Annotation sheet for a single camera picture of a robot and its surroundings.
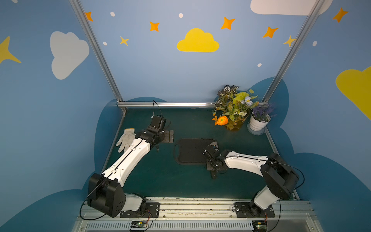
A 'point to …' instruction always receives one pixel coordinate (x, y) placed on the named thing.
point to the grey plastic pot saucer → (257, 133)
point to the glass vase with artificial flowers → (232, 107)
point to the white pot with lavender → (260, 117)
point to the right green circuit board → (260, 225)
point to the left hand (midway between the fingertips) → (164, 133)
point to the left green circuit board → (138, 224)
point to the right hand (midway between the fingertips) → (212, 163)
